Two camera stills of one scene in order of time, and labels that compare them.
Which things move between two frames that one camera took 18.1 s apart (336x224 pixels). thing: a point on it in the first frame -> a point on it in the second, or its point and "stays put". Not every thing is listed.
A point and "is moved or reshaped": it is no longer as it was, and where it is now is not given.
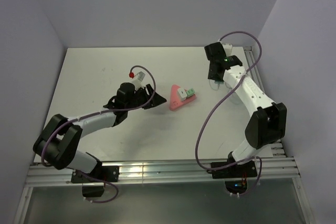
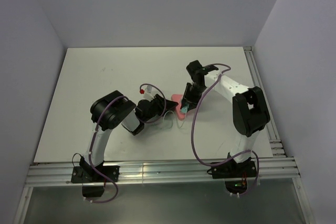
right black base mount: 235,177 stays put
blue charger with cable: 214,85 is moved or reshaped
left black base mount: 110,173 stays put
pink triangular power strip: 175,102 is moved or reshaped
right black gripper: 210,76 -> 187,98
